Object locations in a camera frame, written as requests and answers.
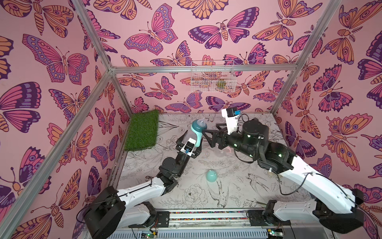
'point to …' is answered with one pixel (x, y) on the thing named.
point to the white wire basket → (213, 76)
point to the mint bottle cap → (211, 176)
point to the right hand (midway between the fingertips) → (211, 126)
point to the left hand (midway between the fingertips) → (194, 133)
